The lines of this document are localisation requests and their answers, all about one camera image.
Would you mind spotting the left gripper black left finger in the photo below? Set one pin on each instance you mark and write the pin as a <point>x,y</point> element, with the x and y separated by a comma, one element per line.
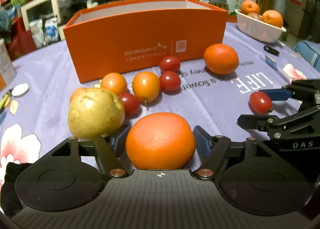
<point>108,148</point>

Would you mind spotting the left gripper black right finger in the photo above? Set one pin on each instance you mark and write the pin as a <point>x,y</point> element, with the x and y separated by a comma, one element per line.
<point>212,151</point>

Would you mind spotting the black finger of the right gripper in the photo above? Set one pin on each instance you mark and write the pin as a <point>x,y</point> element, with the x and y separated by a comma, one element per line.
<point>277,94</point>
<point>265,122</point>

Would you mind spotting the red cherry tomato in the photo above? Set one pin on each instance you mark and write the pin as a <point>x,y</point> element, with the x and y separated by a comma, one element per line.
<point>130,102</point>
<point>260,103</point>
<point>169,81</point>
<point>170,63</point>

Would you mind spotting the large orange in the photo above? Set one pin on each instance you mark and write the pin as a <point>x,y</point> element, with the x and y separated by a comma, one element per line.
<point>221,59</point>
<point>160,141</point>

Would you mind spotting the yellow pear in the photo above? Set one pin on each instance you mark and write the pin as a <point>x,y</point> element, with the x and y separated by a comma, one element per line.
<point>94,112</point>

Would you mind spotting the black clip on table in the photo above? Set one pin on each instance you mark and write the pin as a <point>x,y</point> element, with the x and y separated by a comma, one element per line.
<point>271,50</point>

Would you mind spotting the red cherry tomato by pear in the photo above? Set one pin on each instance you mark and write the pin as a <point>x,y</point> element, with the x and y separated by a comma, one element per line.
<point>130,102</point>

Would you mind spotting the small orange kumquat left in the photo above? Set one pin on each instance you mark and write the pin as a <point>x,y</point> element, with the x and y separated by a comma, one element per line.
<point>115,83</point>

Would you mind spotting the small orange kumquat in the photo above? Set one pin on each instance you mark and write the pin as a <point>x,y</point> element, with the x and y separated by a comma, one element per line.
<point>146,87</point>
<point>115,83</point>

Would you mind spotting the white fruit basket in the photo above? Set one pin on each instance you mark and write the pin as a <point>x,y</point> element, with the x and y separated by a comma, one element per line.
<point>258,30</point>

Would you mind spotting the large orange by box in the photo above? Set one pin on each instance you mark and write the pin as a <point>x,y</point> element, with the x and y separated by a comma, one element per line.
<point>221,59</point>

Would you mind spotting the small orange kumquat right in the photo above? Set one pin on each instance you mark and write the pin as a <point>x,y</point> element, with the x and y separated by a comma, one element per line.
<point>146,87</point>

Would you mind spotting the tangerine in basket right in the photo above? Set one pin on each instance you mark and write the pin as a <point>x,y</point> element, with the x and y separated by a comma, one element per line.
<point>273,18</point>

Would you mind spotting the tangerine in basket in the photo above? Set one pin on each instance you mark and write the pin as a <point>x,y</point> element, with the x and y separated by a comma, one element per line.
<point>249,6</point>
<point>273,18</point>

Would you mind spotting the brown fruit in basket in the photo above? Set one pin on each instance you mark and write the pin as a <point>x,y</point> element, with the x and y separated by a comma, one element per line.
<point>255,16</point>

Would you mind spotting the tangerine in basket left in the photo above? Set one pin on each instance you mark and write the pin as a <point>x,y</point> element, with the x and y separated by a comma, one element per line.
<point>249,6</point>

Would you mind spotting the purple floral tablecloth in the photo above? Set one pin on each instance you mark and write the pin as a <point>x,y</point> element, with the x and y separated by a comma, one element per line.
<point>36,122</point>

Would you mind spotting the white round lid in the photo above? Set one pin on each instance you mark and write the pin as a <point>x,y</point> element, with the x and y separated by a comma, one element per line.
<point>20,90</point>

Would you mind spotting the orange cardboard box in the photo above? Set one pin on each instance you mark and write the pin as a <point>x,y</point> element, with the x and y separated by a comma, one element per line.
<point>136,34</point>

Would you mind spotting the orange white canister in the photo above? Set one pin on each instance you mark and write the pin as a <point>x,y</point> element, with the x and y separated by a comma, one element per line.
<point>7,71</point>

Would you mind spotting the white small cabinet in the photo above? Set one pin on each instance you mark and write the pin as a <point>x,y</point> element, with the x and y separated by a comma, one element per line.
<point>40,9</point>

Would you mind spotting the yellow green keychain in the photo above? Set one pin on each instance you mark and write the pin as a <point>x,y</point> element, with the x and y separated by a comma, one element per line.
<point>5,99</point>

